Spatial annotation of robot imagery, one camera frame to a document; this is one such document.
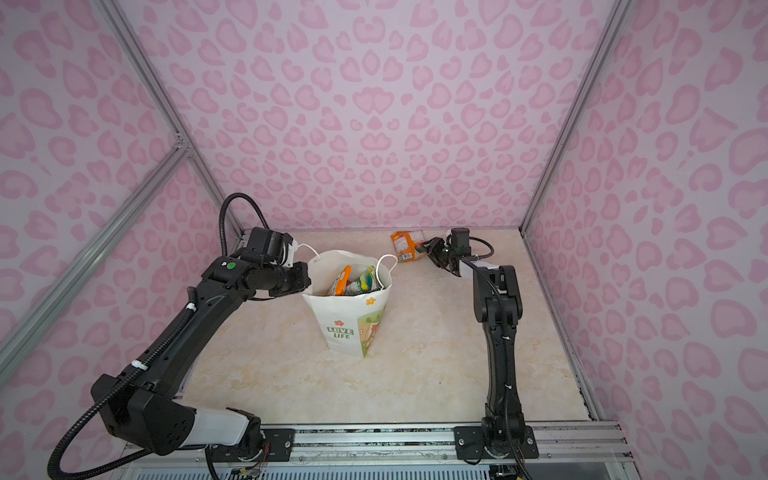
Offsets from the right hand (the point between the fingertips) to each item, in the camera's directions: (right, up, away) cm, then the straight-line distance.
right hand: (426, 243), depth 109 cm
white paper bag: (-23, -21, -33) cm, 46 cm away
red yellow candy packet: (-26, -12, -31) cm, 42 cm away
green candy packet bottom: (-20, -12, -25) cm, 34 cm away
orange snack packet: (-8, -1, +2) cm, 8 cm away
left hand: (-33, -9, -32) cm, 46 cm away
